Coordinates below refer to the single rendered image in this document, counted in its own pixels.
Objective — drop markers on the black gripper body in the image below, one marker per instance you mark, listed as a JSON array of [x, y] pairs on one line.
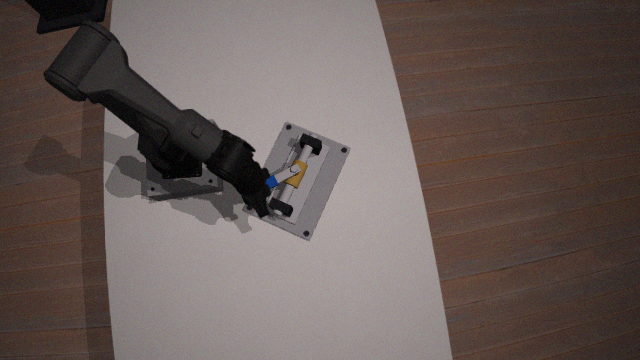
[[256, 195]]

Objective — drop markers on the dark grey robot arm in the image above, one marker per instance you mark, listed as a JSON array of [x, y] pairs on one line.
[[94, 65]]

